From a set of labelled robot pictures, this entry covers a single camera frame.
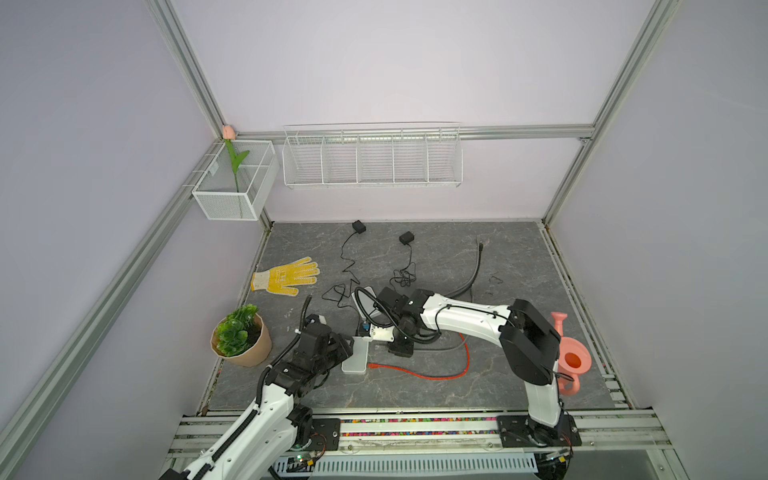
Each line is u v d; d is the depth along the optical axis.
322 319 0.79
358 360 0.85
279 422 0.54
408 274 1.04
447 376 0.83
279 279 1.03
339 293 1.00
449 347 0.88
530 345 0.49
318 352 0.64
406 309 0.64
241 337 0.76
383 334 0.76
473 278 1.05
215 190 0.81
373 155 0.99
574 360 0.74
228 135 0.89
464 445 0.74
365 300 0.72
